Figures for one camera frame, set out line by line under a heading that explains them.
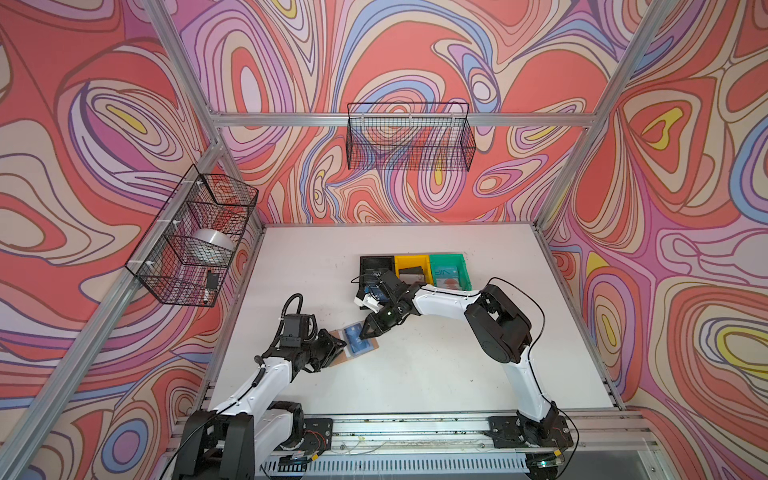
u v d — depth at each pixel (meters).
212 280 0.73
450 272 1.02
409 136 0.96
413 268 1.04
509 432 0.73
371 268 1.04
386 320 0.82
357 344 0.88
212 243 0.70
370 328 0.86
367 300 0.86
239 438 0.41
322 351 0.75
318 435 0.73
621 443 0.74
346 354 0.86
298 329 0.69
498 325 0.55
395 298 0.77
